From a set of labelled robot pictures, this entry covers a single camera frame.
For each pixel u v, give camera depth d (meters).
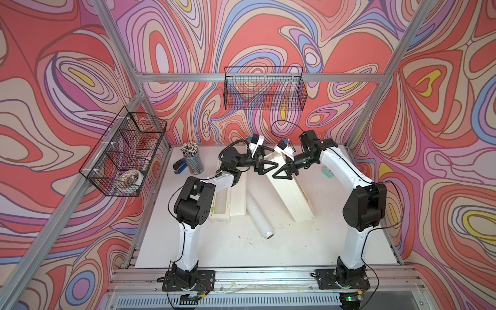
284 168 0.72
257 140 0.72
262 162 0.72
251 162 0.75
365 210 0.51
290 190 0.78
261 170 0.73
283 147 0.73
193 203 0.55
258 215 0.87
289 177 0.74
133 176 0.73
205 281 0.73
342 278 0.66
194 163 0.99
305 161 0.73
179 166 1.07
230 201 0.88
